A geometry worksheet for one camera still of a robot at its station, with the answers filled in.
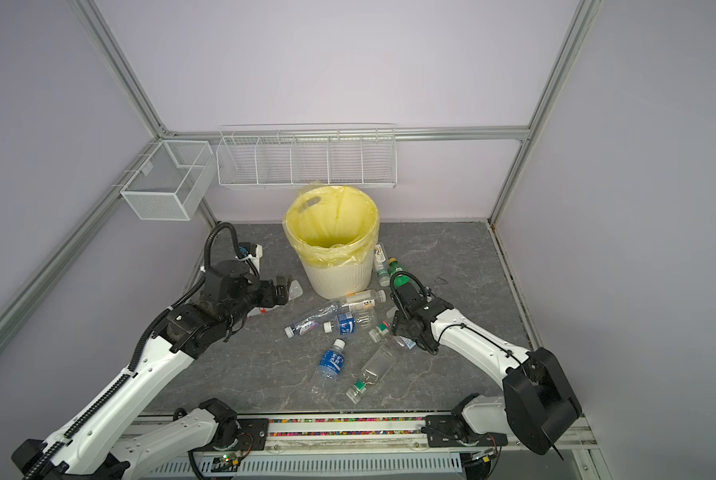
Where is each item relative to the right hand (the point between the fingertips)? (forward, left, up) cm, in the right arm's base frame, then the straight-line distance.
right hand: (410, 331), depth 86 cm
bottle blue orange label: (-4, +1, +1) cm, 4 cm away
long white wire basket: (+50, +36, +27) cm, 67 cm away
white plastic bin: (+12, +22, +7) cm, 26 cm away
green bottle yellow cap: (+25, +3, -3) cm, 25 cm away
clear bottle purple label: (+3, +30, -1) cm, 30 cm away
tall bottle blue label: (-10, +22, 0) cm, 24 cm away
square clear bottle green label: (-11, +10, -1) cm, 15 cm away
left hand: (+4, +35, +21) cm, 41 cm away
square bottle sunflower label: (+1, +9, -2) cm, 9 cm away
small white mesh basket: (+45, +79, +21) cm, 93 cm away
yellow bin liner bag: (+34, +25, +9) cm, 43 cm away
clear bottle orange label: (+14, +13, -4) cm, 20 cm away
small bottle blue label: (+2, +19, +1) cm, 19 cm away
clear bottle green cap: (+27, +9, +1) cm, 28 cm away
